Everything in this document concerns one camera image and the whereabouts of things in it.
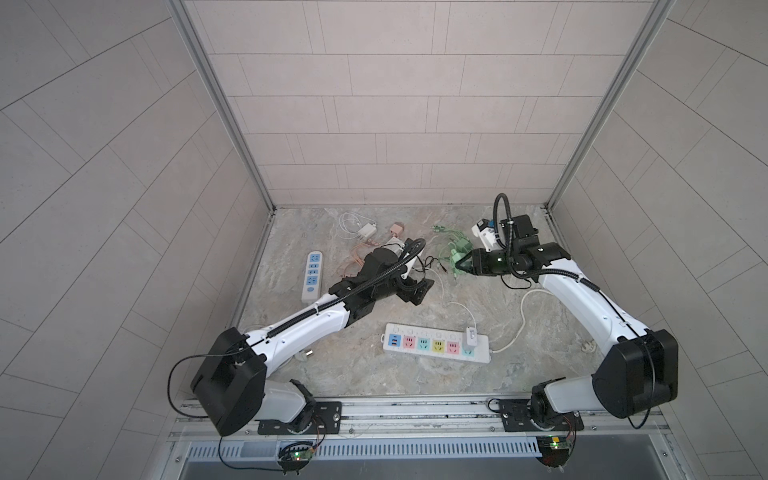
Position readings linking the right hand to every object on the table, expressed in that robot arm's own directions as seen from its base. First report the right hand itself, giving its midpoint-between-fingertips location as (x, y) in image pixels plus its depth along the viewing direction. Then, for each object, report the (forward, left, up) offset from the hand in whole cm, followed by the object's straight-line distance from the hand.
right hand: (461, 264), depth 80 cm
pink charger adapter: (+28, +16, -14) cm, 35 cm away
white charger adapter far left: (+27, +27, -14) cm, 40 cm away
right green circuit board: (-40, -16, -19) cm, 47 cm away
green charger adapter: (-4, -1, +6) cm, 7 cm away
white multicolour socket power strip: (-15, +7, -15) cm, 22 cm away
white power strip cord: (-10, -19, -18) cm, 28 cm away
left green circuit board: (-38, +42, -14) cm, 58 cm away
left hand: (-2, +9, +1) cm, 10 cm away
